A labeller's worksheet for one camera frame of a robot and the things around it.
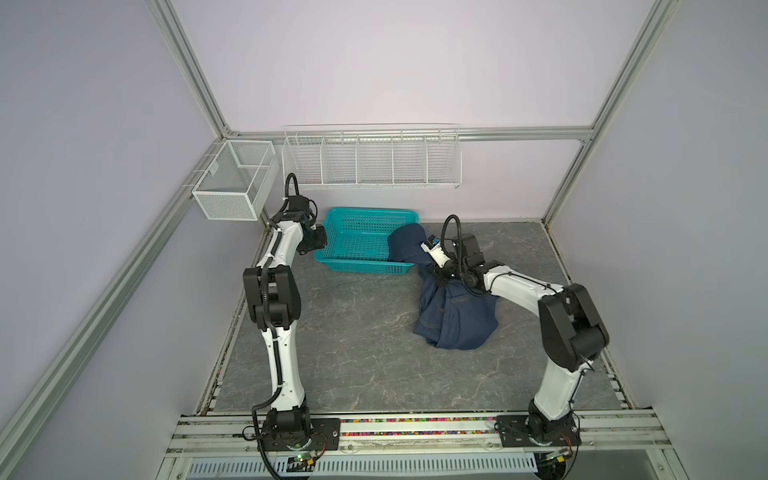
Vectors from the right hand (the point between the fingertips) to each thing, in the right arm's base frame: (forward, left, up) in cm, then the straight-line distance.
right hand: (429, 267), depth 95 cm
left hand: (+10, +35, +1) cm, 37 cm away
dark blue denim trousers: (-16, -5, -1) cm, 17 cm away
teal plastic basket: (+21, +27, -10) cm, 35 cm away
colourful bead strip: (-41, +9, -11) cm, 44 cm away
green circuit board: (-50, +34, -12) cm, 62 cm away
